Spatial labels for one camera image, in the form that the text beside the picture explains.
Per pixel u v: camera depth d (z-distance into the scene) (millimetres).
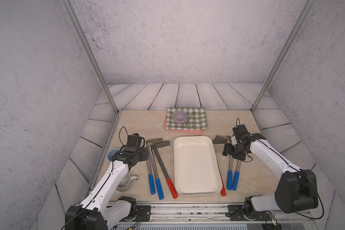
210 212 743
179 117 1120
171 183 823
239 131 694
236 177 842
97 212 389
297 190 413
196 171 889
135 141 625
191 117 1147
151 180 832
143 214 730
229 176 844
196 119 1147
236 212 712
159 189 808
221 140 963
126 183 767
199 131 1078
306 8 713
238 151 711
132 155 583
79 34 779
